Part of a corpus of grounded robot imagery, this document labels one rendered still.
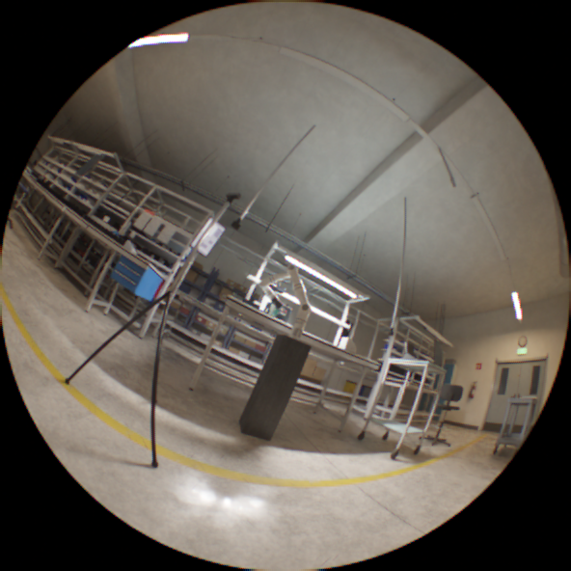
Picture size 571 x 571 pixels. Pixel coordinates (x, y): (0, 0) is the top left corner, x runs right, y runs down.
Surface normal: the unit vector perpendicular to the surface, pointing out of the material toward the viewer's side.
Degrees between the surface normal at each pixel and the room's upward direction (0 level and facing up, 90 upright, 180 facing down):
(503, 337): 90
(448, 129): 180
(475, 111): 180
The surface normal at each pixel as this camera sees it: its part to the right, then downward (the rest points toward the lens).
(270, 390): 0.28, -0.23
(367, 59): -0.38, 0.87
